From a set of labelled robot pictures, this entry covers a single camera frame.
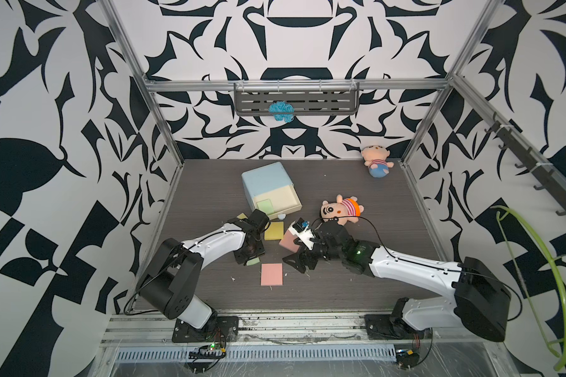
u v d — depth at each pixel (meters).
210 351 0.73
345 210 0.95
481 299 0.42
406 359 0.71
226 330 0.73
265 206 0.91
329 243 0.63
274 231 0.88
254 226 0.72
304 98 0.94
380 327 0.74
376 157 1.14
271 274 0.85
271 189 0.92
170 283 0.44
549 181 0.55
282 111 0.92
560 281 0.52
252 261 0.84
